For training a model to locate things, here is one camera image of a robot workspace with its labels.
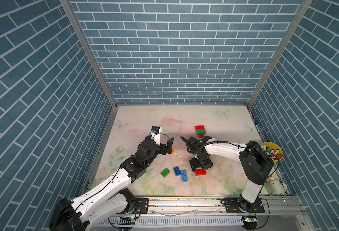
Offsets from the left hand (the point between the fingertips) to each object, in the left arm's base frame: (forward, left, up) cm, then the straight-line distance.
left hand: (169, 138), depth 76 cm
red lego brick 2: (+15, -22, -20) cm, 33 cm away
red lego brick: (+23, -23, -22) cm, 39 cm away
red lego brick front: (-11, -18, -19) cm, 29 cm away
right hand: (-10, -18, -21) cm, 29 cm away
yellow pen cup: (-2, -60, -9) cm, 61 cm away
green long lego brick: (+16, -21, -17) cm, 32 cm away
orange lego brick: (+3, -2, -21) cm, 21 cm away
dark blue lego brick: (-10, -4, -21) cm, 24 cm away
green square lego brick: (-11, +3, -21) cm, 24 cm away
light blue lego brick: (-14, -9, -22) cm, 28 cm away
